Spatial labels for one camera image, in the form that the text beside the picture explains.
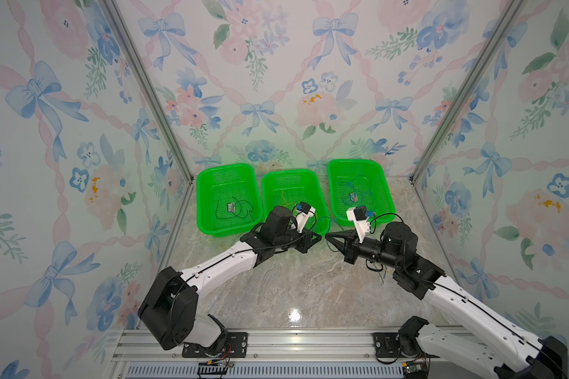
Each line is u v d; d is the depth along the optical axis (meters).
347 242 0.63
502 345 0.42
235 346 0.74
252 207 1.08
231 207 1.07
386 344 0.73
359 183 1.17
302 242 0.69
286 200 1.08
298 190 1.15
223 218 1.07
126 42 0.75
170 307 0.42
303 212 0.70
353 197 1.13
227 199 1.11
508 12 0.69
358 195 1.13
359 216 0.59
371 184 1.17
